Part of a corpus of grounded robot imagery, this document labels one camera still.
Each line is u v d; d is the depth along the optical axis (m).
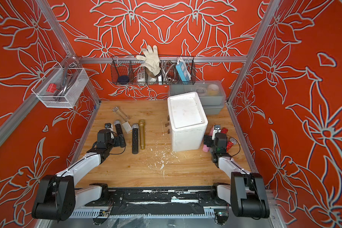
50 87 0.71
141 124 1.01
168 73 0.82
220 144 0.67
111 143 0.74
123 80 0.96
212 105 0.99
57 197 0.40
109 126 0.79
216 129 0.77
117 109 1.11
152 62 0.90
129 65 0.95
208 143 0.81
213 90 1.04
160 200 0.73
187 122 0.77
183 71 0.88
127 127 1.01
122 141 0.83
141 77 0.93
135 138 0.93
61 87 0.76
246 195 0.41
